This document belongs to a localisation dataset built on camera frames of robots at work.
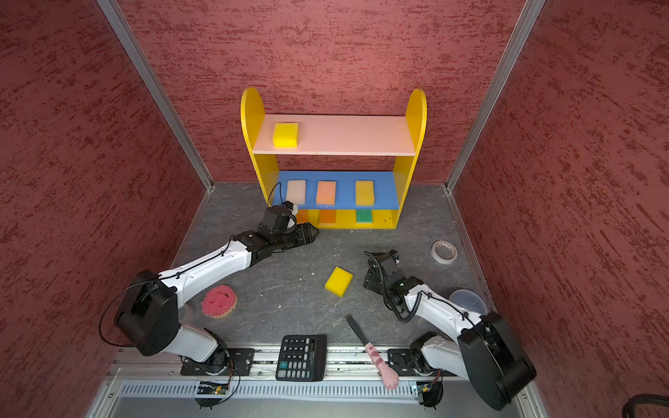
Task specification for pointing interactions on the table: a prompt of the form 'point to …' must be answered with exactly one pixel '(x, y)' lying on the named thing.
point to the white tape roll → (443, 252)
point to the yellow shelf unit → (336, 171)
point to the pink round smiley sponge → (219, 301)
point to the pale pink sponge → (296, 192)
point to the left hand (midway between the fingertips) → (312, 238)
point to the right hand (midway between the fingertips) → (371, 286)
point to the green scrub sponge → (364, 215)
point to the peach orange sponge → (326, 192)
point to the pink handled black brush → (389, 377)
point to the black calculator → (302, 358)
